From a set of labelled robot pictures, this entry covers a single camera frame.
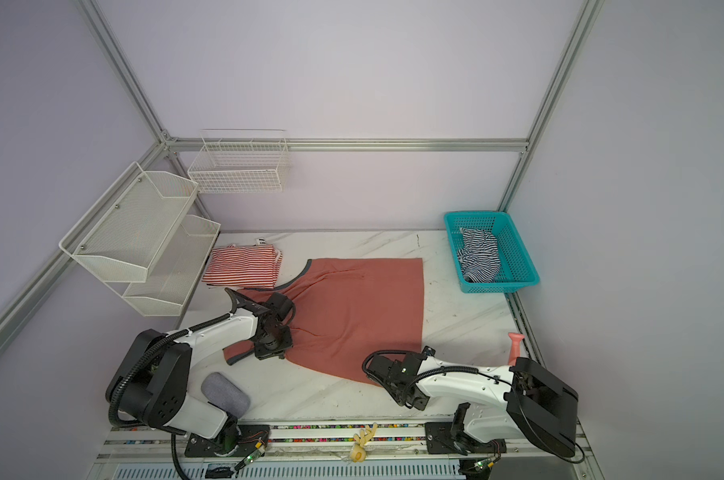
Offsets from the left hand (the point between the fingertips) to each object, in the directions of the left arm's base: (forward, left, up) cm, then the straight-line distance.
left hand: (280, 353), depth 87 cm
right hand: (-11, -35, -1) cm, 37 cm away
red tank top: (+15, -19, -1) cm, 24 cm away
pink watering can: (-2, -67, +9) cm, 67 cm away
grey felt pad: (-12, +12, +1) cm, 17 cm away
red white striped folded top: (+29, +17, +6) cm, 34 cm away
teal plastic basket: (+29, -79, +4) cm, 84 cm away
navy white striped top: (+37, -68, +2) cm, 78 cm away
